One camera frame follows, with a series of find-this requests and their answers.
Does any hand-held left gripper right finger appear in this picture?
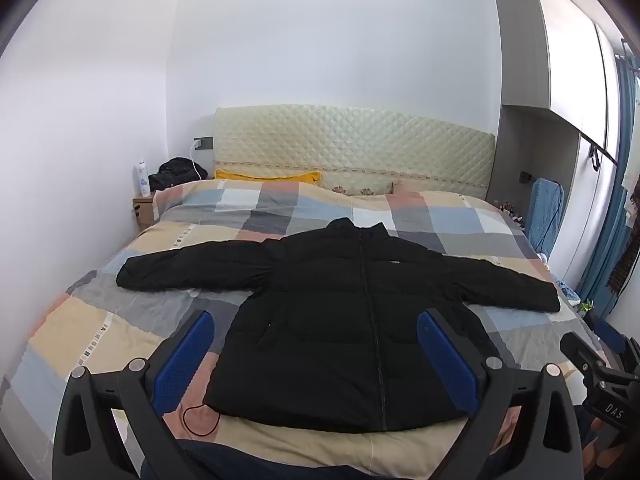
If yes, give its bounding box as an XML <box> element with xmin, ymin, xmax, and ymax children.
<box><xmin>416</xmin><ymin>308</ymin><xmax>584</xmax><ymax>480</ymax></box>

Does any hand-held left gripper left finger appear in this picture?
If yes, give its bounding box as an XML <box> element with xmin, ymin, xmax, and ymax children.
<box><xmin>52</xmin><ymin>309</ymin><xmax>216</xmax><ymax>480</ymax></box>

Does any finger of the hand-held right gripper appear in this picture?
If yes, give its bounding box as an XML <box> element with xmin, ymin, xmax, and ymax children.
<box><xmin>559</xmin><ymin>332</ymin><xmax>610</xmax><ymax>387</ymax></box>
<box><xmin>593</xmin><ymin>317</ymin><xmax>632</xmax><ymax>361</ymax></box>

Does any black puffer jacket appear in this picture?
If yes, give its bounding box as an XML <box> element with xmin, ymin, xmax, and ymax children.
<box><xmin>116</xmin><ymin>217</ymin><xmax>561</xmax><ymax>434</ymax></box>

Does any person's right hand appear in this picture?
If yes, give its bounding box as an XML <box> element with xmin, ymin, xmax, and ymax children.
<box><xmin>582</xmin><ymin>414</ymin><xmax>640</xmax><ymax>480</ymax></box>

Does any plaid bed quilt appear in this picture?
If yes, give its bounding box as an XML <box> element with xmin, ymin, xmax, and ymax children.
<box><xmin>0</xmin><ymin>177</ymin><xmax>610</xmax><ymax>477</ymax></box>

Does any brown patterned cloth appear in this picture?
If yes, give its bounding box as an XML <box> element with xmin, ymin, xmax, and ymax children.
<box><xmin>612</xmin><ymin>242</ymin><xmax>640</xmax><ymax>297</ymax></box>

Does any blue curtain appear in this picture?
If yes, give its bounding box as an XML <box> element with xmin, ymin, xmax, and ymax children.
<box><xmin>575</xmin><ymin>52</ymin><xmax>640</xmax><ymax>319</ymax></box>

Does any person's leg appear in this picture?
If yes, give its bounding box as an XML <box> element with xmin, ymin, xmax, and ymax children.
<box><xmin>140</xmin><ymin>439</ymin><xmax>472</xmax><ymax>480</ymax></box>

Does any blue cloth on chair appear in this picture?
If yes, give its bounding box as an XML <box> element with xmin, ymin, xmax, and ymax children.
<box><xmin>527</xmin><ymin>177</ymin><xmax>566</xmax><ymax>262</ymax></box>

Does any wooden nightstand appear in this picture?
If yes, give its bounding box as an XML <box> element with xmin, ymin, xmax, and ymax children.
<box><xmin>132</xmin><ymin>192</ymin><xmax>162</xmax><ymax>234</ymax></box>

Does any white spray bottle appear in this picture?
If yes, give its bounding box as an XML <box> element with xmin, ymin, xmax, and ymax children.
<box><xmin>134</xmin><ymin>160</ymin><xmax>151</xmax><ymax>198</ymax></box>

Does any black bag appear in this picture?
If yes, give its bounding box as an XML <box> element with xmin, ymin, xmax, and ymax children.
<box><xmin>148</xmin><ymin>157</ymin><xmax>209</xmax><ymax>192</ymax></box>

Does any floral pillow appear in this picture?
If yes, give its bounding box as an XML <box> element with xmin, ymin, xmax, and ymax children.
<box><xmin>329</xmin><ymin>180</ymin><xmax>397</xmax><ymax>197</ymax></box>

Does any yellow pillow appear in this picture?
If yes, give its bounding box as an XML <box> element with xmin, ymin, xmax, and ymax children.
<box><xmin>214</xmin><ymin>168</ymin><xmax>323</xmax><ymax>192</ymax></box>

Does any cream quilted headboard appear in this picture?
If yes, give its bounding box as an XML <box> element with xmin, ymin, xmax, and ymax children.
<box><xmin>212</xmin><ymin>104</ymin><xmax>496</xmax><ymax>202</ymax></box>

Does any grey and white wardrobe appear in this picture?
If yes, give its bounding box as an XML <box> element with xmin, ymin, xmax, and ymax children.
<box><xmin>492</xmin><ymin>0</ymin><xmax>627</xmax><ymax>286</ymax></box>

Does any black cord loop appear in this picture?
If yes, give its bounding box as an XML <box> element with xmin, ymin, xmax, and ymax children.
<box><xmin>182</xmin><ymin>402</ymin><xmax>221</xmax><ymax>436</ymax></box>

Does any white charger cable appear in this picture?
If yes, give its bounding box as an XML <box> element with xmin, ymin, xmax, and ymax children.
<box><xmin>190</xmin><ymin>141</ymin><xmax>207</xmax><ymax>181</ymax></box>

